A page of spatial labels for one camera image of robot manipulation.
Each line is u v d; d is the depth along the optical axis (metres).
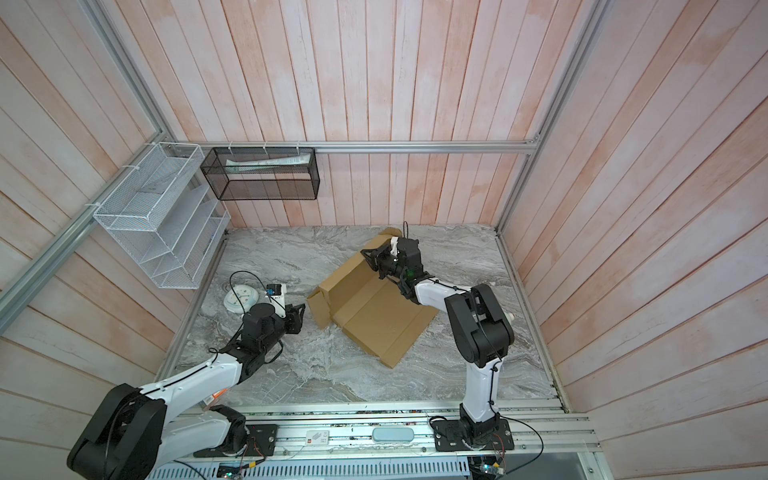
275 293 0.75
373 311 0.99
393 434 0.74
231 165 0.89
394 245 0.89
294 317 0.77
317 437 0.73
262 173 1.04
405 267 0.76
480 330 0.52
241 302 0.95
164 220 0.72
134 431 0.41
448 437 0.73
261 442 0.73
